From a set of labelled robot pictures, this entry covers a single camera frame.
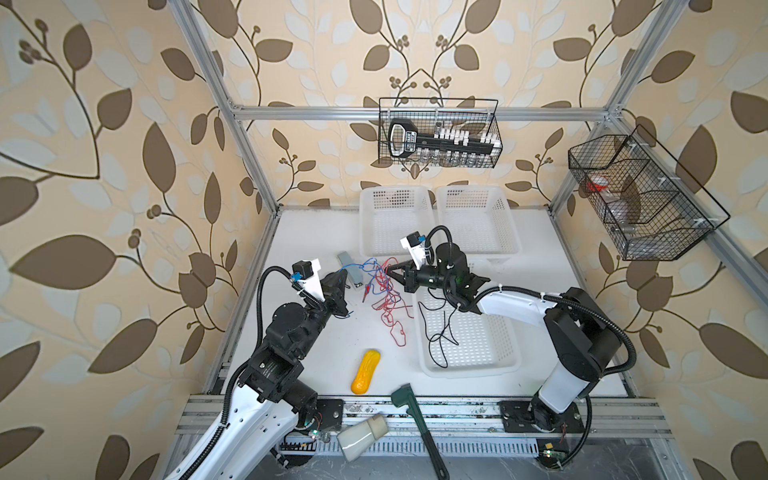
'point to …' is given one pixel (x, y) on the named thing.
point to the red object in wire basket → (596, 187)
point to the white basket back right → (478, 219)
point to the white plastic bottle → (358, 437)
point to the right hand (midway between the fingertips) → (387, 271)
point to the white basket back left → (387, 215)
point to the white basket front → (487, 346)
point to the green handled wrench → (400, 397)
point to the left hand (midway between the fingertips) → (345, 270)
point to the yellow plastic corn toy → (365, 372)
